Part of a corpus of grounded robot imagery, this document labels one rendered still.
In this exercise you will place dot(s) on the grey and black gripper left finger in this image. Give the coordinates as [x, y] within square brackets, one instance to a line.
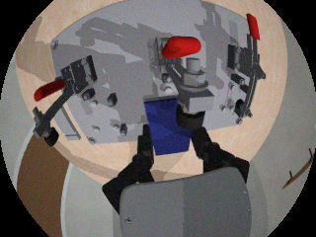
[137, 171]

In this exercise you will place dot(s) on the blue rectangular block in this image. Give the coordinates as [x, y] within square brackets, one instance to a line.
[167, 137]

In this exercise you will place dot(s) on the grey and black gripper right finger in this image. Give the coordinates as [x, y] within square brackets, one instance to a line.
[213, 156]

